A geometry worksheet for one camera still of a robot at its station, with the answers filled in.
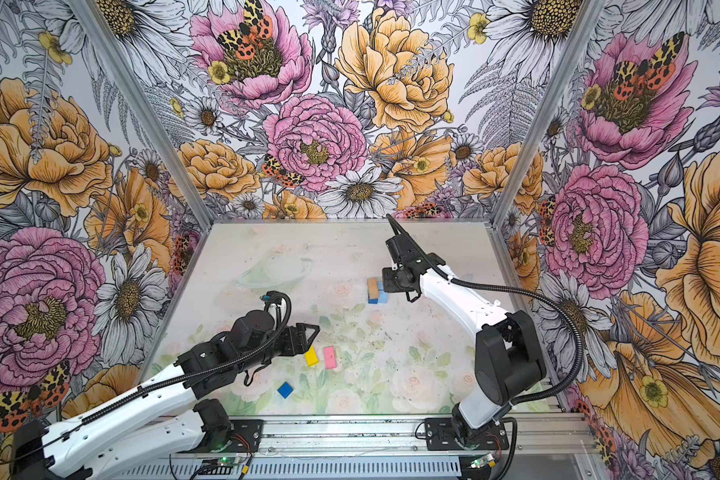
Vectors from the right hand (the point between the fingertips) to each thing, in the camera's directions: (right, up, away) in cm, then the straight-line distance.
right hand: (393, 290), depth 88 cm
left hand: (-23, -11, -12) cm, 28 cm away
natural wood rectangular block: (-6, -1, +9) cm, 11 cm away
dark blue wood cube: (-6, -5, +11) cm, 13 cm away
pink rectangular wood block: (-18, -19, -1) cm, 27 cm away
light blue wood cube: (-2, -4, +11) cm, 12 cm away
